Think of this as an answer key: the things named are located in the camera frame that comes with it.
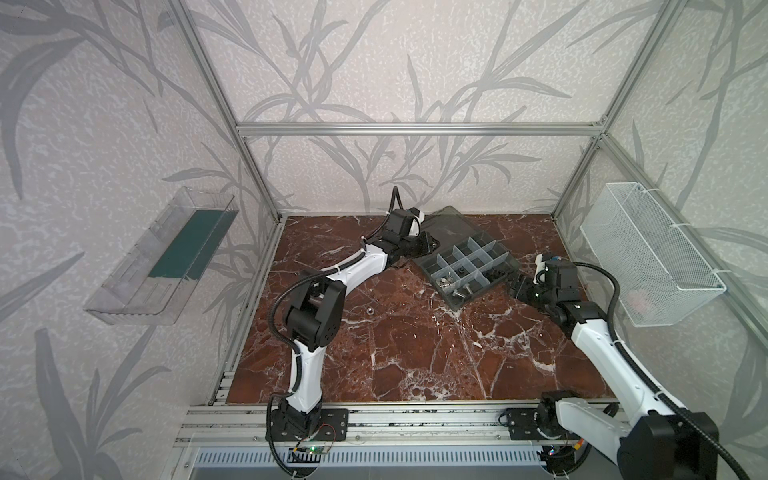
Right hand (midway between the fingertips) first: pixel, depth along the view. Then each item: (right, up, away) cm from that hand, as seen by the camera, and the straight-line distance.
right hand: (515, 274), depth 85 cm
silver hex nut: (-43, -13, +9) cm, 46 cm away
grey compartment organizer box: (-10, +2, +16) cm, 19 cm away
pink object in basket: (+27, -5, -11) cm, 29 cm away
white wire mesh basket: (+21, +2, -24) cm, 32 cm away
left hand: (-20, +11, +6) cm, 24 cm away
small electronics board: (-55, -40, -14) cm, 69 cm away
